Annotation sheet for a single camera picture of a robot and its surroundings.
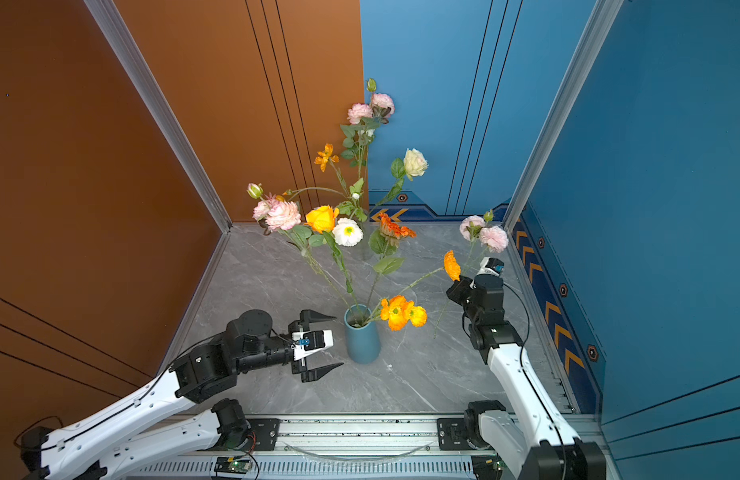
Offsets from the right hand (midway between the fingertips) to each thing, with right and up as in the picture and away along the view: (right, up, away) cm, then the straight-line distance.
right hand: (451, 276), depth 82 cm
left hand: (-29, -11, -17) cm, 36 cm away
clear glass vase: (-26, +7, +23) cm, 36 cm away
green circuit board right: (+6, -45, -12) cm, 46 cm away
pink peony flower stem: (+8, +11, -3) cm, 14 cm away
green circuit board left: (-56, -44, -11) cm, 72 cm away
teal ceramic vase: (-24, -15, -9) cm, 30 cm away
